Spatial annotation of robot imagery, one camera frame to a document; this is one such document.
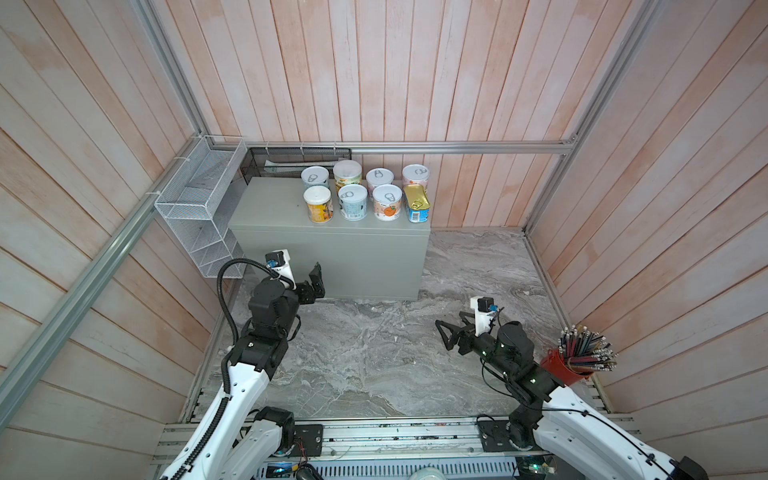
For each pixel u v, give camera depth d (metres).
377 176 0.78
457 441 0.74
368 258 0.81
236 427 0.46
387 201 0.72
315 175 0.78
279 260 0.60
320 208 0.71
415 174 0.78
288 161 1.01
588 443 0.50
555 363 0.78
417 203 0.72
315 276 0.66
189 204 0.66
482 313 0.68
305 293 0.66
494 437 0.73
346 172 0.76
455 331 0.68
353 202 0.73
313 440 0.73
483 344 0.69
